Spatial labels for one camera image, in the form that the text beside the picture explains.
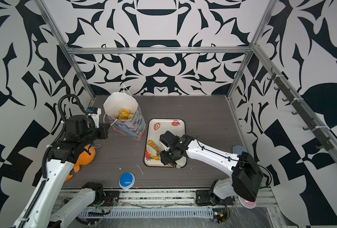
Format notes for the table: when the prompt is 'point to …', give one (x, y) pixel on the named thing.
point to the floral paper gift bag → (135, 127)
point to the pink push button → (247, 204)
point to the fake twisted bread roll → (123, 114)
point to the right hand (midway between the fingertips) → (164, 159)
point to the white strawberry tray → (155, 127)
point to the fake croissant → (154, 147)
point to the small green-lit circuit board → (219, 214)
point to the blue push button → (126, 180)
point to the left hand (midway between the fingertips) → (107, 122)
